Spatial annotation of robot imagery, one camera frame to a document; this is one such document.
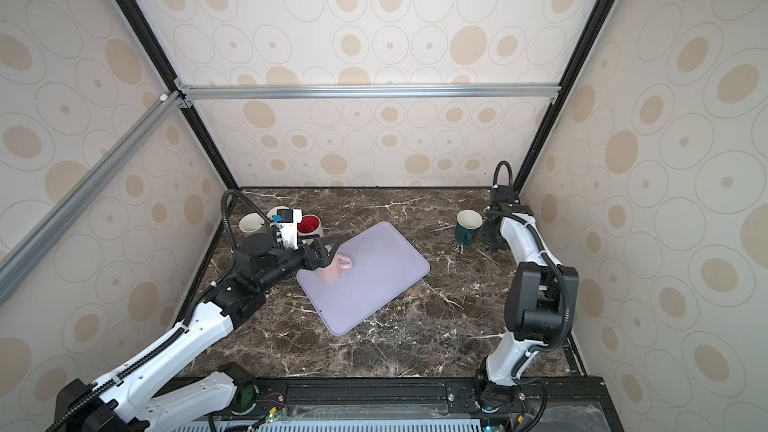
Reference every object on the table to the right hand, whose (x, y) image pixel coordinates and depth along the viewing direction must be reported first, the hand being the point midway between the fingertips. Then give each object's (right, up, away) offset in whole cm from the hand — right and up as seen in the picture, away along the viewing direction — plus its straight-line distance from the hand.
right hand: (500, 238), depth 92 cm
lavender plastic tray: (-36, -9, +10) cm, 38 cm away
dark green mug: (-7, +5, +10) cm, 13 cm away
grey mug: (-82, +4, +12) cm, 83 cm away
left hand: (-46, +2, -21) cm, 51 cm away
